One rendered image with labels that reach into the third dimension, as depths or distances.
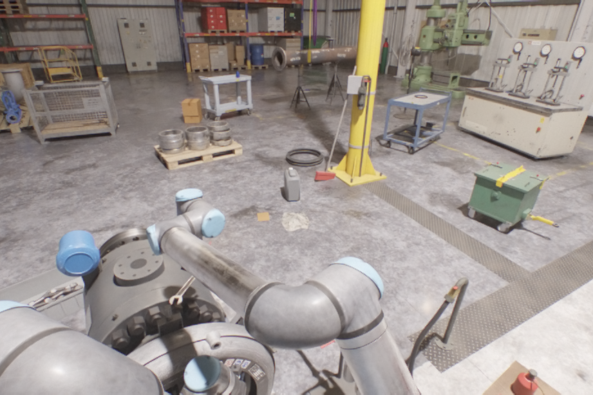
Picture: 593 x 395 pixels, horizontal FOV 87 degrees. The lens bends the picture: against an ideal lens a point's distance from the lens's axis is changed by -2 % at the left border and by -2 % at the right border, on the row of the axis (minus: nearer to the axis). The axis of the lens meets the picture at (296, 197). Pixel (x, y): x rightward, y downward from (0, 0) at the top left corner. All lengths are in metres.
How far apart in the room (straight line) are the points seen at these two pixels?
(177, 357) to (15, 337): 0.75
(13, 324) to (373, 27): 4.05
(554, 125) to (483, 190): 2.72
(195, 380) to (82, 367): 0.56
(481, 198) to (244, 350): 3.16
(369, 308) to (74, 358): 0.47
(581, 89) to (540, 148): 1.08
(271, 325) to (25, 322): 0.34
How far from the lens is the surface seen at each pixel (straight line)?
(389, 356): 0.71
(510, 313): 3.02
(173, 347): 1.20
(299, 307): 0.60
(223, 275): 0.74
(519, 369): 2.01
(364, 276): 0.67
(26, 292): 3.30
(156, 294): 1.52
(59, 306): 2.94
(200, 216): 1.06
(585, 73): 6.78
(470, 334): 2.72
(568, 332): 3.12
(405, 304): 2.74
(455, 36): 11.56
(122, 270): 1.65
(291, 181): 3.76
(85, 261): 1.73
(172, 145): 5.14
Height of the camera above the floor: 1.89
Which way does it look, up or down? 28 degrees down
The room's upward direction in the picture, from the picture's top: 1 degrees clockwise
